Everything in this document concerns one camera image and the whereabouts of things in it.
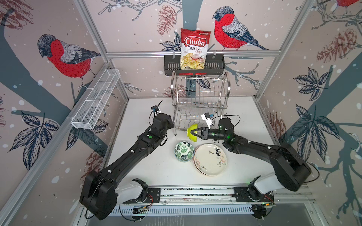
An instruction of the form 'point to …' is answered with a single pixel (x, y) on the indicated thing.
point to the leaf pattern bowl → (184, 151)
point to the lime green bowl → (192, 137)
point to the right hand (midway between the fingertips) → (189, 136)
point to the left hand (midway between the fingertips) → (168, 117)
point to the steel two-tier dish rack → (192, 94)
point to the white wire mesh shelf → (88, 113)
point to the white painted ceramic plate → (210, 159)
